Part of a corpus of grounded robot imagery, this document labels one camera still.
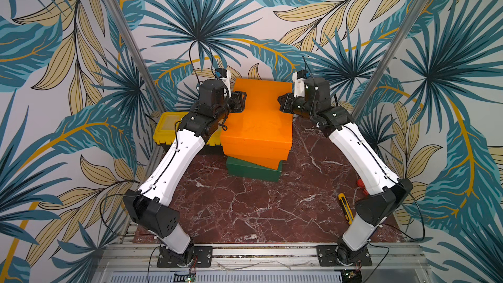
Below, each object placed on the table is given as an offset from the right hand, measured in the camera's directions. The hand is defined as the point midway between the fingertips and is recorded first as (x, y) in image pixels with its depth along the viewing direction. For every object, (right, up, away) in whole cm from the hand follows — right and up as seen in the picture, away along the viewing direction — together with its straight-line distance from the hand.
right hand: (278, 97), depth 73 cm
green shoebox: (-14, -29, +15) cm, 36 cm away
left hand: (-13, 0, -2) cm, 13 cm away
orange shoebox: (-6, -12, -5) cm, 15 cm away
